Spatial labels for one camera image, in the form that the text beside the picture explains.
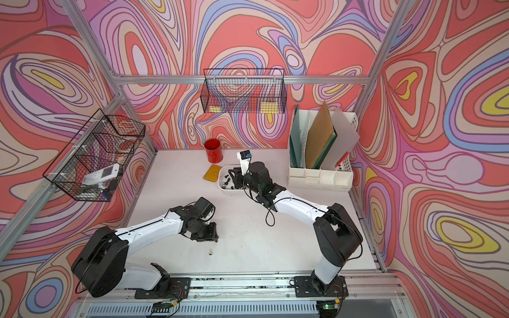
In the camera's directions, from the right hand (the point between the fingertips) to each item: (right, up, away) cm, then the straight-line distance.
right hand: (231, 175), depth 83 cm
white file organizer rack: (+51, -3, +16) cm, 54 cm away
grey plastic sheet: (+51, +17, +3) cm, 53 cm away
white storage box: (-6, -4, +22) cm, 23 cm away
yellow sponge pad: (-14, 0, +24) cm, 28 cm away
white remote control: (-41, +1, -15) cm, 44 cm away
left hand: (-6, -27, +1) cm, 28 cm away
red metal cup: (-13, +12, +25) cm, 30 cm away
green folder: (+42, +9, +10) cm, 44 cm away
